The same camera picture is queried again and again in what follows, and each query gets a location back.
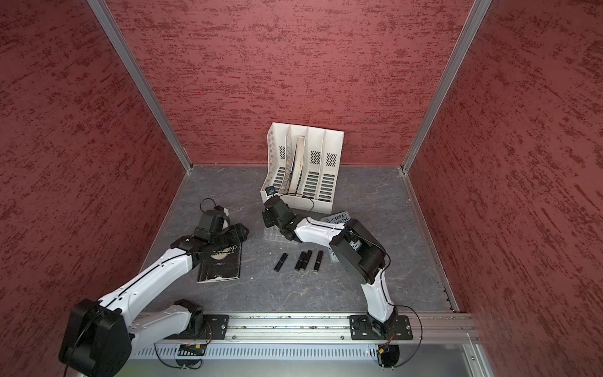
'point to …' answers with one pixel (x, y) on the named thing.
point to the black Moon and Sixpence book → (221, 265)
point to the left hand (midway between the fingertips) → (241, 237)
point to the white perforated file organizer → (303, 164)
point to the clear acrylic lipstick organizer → (273, 233)
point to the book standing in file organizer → (292, 163)
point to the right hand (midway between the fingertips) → (270, 211)
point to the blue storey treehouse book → (341, 218)
